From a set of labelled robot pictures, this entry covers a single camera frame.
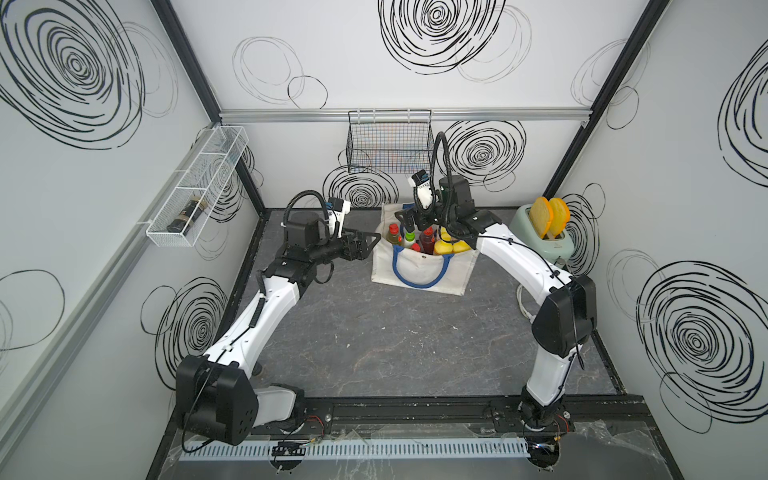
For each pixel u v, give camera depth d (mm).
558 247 896
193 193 764
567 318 458
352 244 675
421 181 708
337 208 668
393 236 910
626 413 754
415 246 933
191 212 669
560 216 905
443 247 843
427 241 913
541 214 919
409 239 902
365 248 680
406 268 863
